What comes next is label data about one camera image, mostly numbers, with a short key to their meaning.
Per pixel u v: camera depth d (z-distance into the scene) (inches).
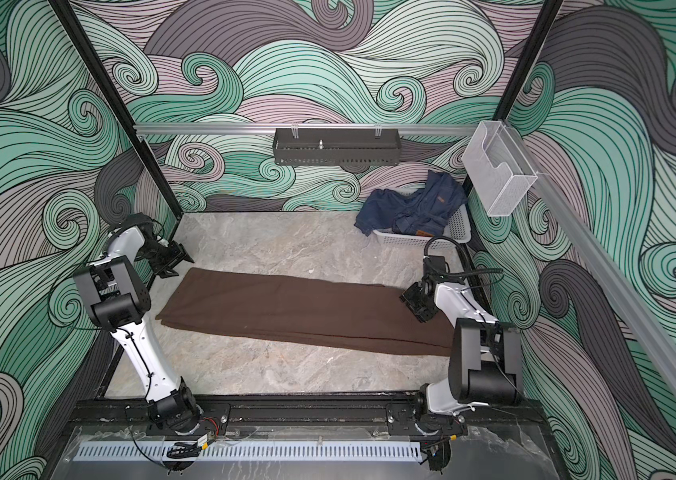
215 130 74.5
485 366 17.1
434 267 28.1
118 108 34.7
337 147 38.3
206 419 28.5
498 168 31.5
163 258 33.4
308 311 36.6
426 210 44.5
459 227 42.2
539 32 29.2
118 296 22.4
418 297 30.2
